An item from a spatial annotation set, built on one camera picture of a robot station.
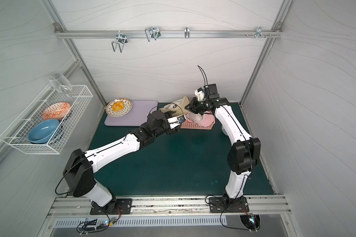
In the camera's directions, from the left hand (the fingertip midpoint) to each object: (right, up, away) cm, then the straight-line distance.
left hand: (176, 115), depth 79 cm
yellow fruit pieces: (-48, +7, +36) cm, 60 cm away
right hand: (+4, +5, +4) cm, 8 cm away
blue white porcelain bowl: (+32, -10, +20) cm, 39 cm away
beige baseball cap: (+2, +5, +9) cm, 10 cm away
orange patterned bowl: (-58, +2, -8) cm, 59 cm away
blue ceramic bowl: (-57, -7, -17) cm, 60 cm away
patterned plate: (-41, +7, +39) cm, 57 cm away
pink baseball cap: (+20, -3, +22) cm, 30 cm away
